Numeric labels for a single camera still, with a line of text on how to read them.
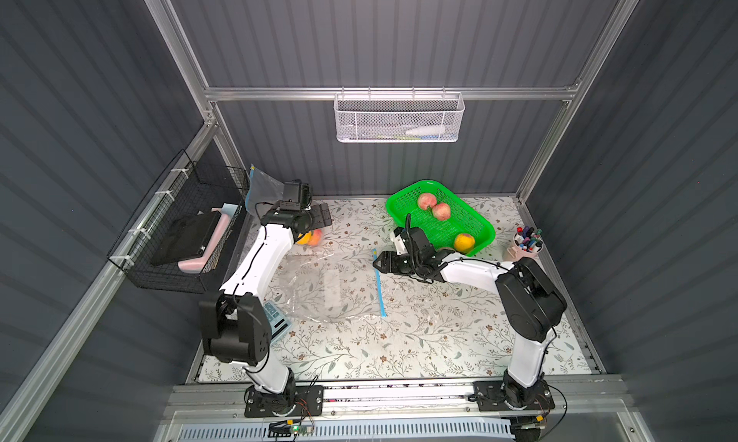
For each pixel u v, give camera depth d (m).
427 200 1.12
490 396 0.74
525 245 0.91
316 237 1.02
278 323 0.85
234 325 0.44
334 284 0.97
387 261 0.82
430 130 0.92
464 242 0.99
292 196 0.67
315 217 0.79
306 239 0.96
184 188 0.77
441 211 1.08
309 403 0.74
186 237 0.69
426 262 0.72
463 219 1.08
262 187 1.03
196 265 0.65
